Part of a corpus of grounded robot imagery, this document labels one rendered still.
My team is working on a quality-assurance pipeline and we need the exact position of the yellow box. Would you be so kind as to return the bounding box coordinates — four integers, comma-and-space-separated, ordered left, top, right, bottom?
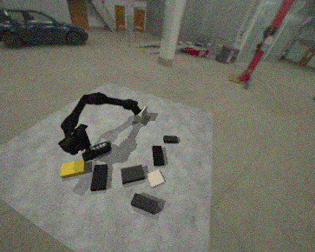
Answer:
60, 160, 86, 179

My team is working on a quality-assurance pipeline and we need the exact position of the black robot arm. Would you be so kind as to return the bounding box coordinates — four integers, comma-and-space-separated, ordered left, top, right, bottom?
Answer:
58, 92, 142, 156

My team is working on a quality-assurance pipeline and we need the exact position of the beige square tile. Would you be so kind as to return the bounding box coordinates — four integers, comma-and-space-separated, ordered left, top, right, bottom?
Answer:
147, 170, 165, 188

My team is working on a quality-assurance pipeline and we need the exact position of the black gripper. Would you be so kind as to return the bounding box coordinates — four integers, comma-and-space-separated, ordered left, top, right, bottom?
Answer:
79, 137, 96, 162

